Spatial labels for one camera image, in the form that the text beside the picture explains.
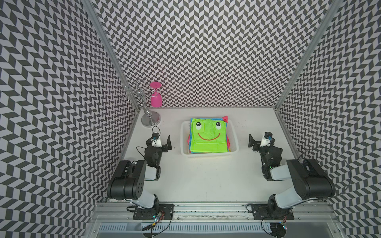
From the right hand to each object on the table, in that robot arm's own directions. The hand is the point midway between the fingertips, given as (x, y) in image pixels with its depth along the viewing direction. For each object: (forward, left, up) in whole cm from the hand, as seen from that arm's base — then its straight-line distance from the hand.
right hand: (257, 135), depth 89 cm
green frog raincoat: (+1, +30, -1) cm, 30 cm away
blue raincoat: (-9, +40, -4) cm, 41 cm away
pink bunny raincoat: (+14, +17, 0) cm, 22 cm away
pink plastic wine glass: (+26, +64, +8) cm, 70 cm away
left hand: (+1, +58, 0) cm, 58 cm away
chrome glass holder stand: (+21, +73, +16) cm, 78 cm away
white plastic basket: (+3, +14, -2) cm, 14 cm away
